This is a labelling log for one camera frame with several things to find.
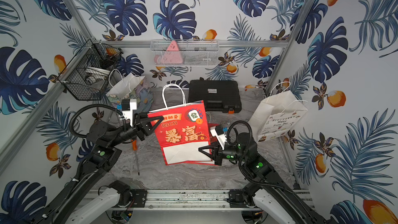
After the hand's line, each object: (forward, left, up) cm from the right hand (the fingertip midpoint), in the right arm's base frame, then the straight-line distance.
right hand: (200, 148), depth 64 cm
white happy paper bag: (+18, -36, -1) cm, 41 cm away
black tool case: (+53, -15, -24) cm, 60 cm away
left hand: (+5, +14, +16) cm, 22 cm away
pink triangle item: (+52, +17, +11) cm, 56 cm away
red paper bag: (+3, +7, +8) cm, 11 cm away
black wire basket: (+37, +63, +7) cm, 73 cm away
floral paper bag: (+38, +46, -1) cm, 60 cm away
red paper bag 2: (+4, -4, +10) cm, 12 cm away
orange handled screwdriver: (+11, +38, -23) cm, 46 cm away
